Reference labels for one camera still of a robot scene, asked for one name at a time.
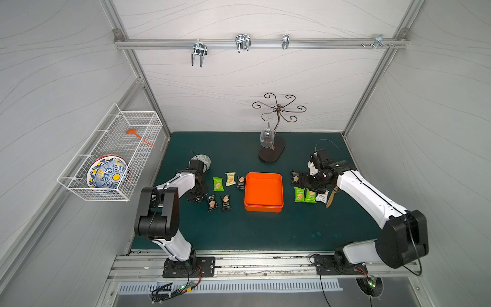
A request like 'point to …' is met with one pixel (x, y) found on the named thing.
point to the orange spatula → (133, 132)
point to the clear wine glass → (267, 135)
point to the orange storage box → (263, 192)
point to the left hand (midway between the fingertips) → (200, 193)
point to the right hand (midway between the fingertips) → (303, 184)
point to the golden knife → (332, 196)
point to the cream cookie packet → (230, 178)
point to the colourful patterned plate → (109, 171)
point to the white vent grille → (149, 286)
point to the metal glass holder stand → (272, 153)
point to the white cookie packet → (322, 197)
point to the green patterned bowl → (204, 158)
